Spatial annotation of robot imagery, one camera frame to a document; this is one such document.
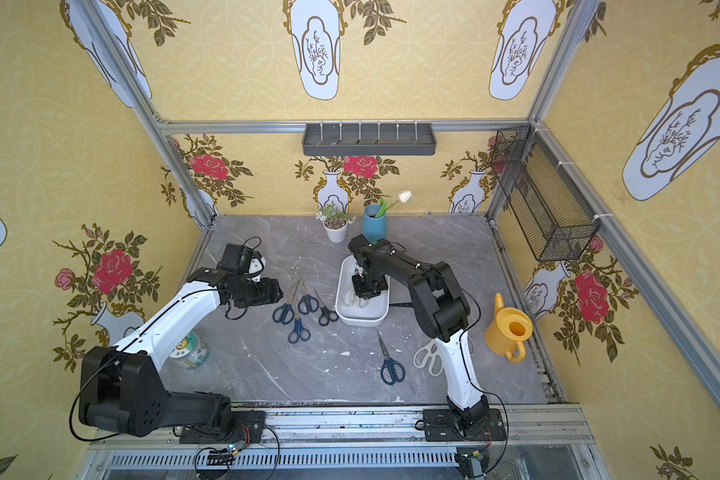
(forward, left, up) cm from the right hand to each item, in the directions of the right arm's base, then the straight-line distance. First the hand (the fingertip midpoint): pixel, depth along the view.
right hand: (358, 297), depth 97 cm
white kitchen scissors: (-17, -21, 0) cm, 28 cm away
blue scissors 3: (-13, +17, 0) cm, 21 cm away
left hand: (-6, +25, +11) cm, 28 cm away
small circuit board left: (-44, +29, +1) cm, 52 cm away
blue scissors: (-6, +23, 0) cm, 24 cm away
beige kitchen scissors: (-1, +3, +2) cm, 3 cm away
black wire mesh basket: (+9, -49, +33) cm, 59 cm away
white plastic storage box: (-5, +1, +1) cm, 5 cm away
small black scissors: (-6, +10, 0) cm, 12 cm away
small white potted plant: (+27, +10, +7) cm, 29 cm away
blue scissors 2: (-2, +16, -1) cm, 17 cm away
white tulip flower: (+21, -13, +25) cm, 35 cm away
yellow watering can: (-14, -40, +11) cm, 44 cm away
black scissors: (-2, -14, 0) cm, 14 cm away
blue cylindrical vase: (+18, -4, +14) cm, 23 cm away
